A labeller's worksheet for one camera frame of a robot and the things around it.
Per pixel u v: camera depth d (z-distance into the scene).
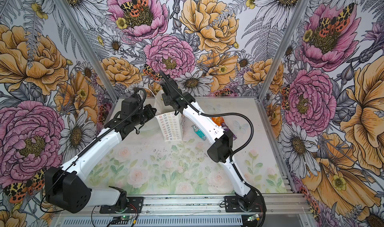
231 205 0.68
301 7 0.76
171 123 0.85
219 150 0.61
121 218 0.71
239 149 0.56
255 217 0.71
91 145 0.48
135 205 0.74
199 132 0.98
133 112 0.57
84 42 0.88
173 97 0.64
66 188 0.40
